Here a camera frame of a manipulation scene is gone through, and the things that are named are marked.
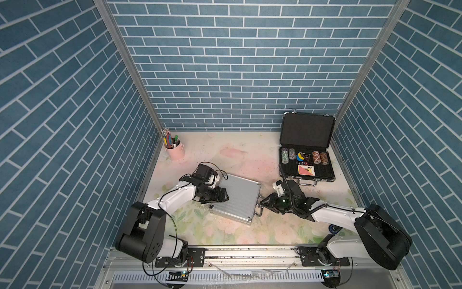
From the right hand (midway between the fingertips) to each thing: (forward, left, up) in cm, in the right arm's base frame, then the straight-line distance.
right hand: (261, 204), depth 84 cm
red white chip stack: (+33, -32, -1) cm, 46 cm away
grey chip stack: (+33, -18, -1) cm, 37 cm away
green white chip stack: (+32, -14, -1) cm, 34 cm away
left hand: (+1, +17, 0) cm, 17 cm away
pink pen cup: (+27, +50, +4) cm, 57 cm away
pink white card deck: (+23, -25, -2) cm, 34 cm away
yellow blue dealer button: (+32, -23, -2) cm, 40 cm away
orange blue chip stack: (+30, -36, 0) cm, 47 cm away
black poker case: (+42, -27, +2) cm, 50 cm away
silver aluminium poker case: (+3, +9, 0) cm, 9 cm away
